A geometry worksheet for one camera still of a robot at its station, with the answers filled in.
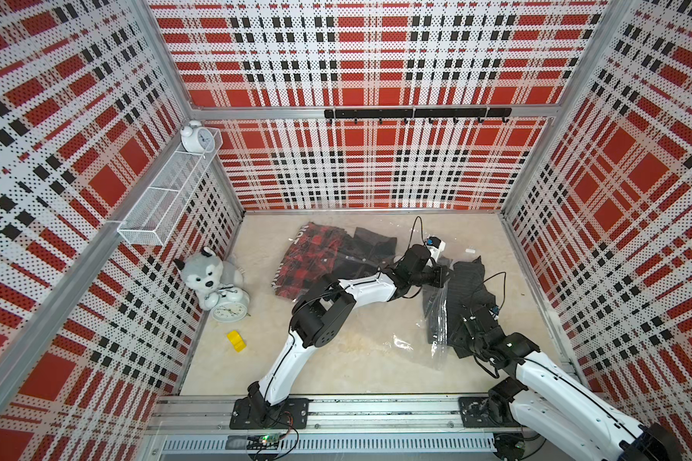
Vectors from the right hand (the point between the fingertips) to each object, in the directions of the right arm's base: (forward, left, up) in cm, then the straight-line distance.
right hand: (464, 334), depth 84 cm
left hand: (+16, 0, +8) cm, 18 cm away
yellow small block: (-1, +68, -1) cm, 68 cm away
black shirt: (+28, +30, +2) cm, 42 cm away
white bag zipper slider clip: (+27, -7, +5) cm, 29 cm away
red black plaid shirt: (+29, +50, -1) cm, 58 cm away
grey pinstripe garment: (+7, +4, +4) cm, 9 cm away
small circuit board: (-26, +54, -1) cm, 60 cm away
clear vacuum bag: (+4, +15, -4) cm, 16 cm away
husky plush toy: (+13, +76, +15) cm, 78 cm away
